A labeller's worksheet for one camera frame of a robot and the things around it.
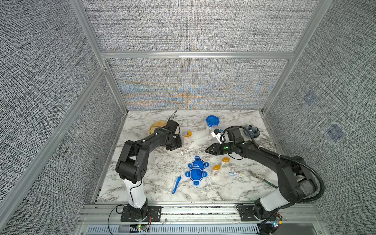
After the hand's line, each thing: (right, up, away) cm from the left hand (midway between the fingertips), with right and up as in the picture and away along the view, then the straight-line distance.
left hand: (183, 144), depth 94 cm
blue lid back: (+20, +16, +3) cm, 25 cm away
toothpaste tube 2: (+32, -16, -9) cm, 37 cm away
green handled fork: (+43, -17, -10) cm, 47 cm away
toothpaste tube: (-1, -5, +1) cm, 5 cm away
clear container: (+1, +7, +3) cm, 8 cm away
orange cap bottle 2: (+4, +7, -2) cm, 8 cm away
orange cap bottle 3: (+24, -8, -13) cm, 28 cm away
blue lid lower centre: (+8, -17, -8) cm, 20 cm away
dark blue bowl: (+50, +9, +9) cm, 51 cm away
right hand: (+15, 0, -10) cm, 17 cm away
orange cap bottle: (+3, +4, -4) cm, 6 cm away
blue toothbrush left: (-2, -19, -11) cm, 22 cm away
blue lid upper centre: (+9, -11, -4) cm, 15 cm away
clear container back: (+19, +10, +5) cm, 22 cm away
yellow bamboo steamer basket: (-20, +13, +13) cm, 27 cm away
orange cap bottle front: (+18, -11, -16) cm, 27 cm away
